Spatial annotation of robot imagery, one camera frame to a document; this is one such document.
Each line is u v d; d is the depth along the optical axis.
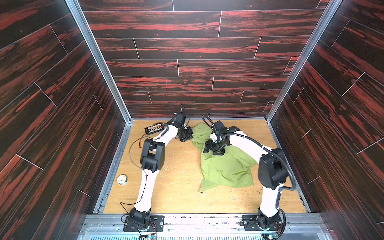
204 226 0.74
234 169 0.89
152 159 0.62
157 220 0.75
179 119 0.86
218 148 0.80
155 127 1.13
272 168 0.50
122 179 0.87
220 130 0.73
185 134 0.92
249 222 0.73
